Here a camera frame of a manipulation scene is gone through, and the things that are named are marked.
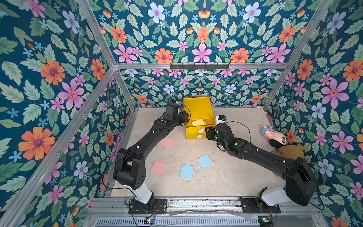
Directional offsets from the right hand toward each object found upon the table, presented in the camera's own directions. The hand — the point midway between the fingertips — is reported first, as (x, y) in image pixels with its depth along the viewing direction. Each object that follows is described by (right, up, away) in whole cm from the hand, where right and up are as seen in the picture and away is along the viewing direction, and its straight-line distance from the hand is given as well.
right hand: (207, 128), depth 82 cm
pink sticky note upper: (-26, -12, +17) cm, 33 cm away
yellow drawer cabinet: (-4, +8, +6) cm, 11 cm away
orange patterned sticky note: (-5, +3, +7) cm, 9 cm away
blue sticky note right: (-1, -22, +9) cm, 24 cm away
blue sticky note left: (-12, -27, +4) cm, 30 cm away
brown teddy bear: (+50, -14, 0) cm, 52 cm away
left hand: (-12, +9, +4) cm, 15 cm away
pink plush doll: (+46, -7, +8) cm, 48 cm away
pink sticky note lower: (-30, -25, +6) cm, 40 cm away
